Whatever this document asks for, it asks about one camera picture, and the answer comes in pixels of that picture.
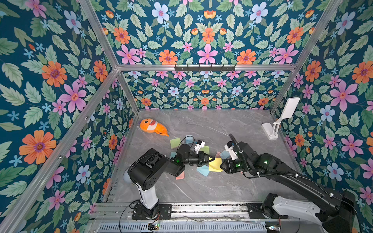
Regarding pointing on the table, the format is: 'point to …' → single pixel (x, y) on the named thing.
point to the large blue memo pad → (204, 170)
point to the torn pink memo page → (181, 176)
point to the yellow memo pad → (214, 165)
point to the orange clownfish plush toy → (150, 125)
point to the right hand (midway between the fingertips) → (225, 163)
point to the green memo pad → (205, 149)
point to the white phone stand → (272, 134)
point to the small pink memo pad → (217, 155)
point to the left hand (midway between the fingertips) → (215, 160)
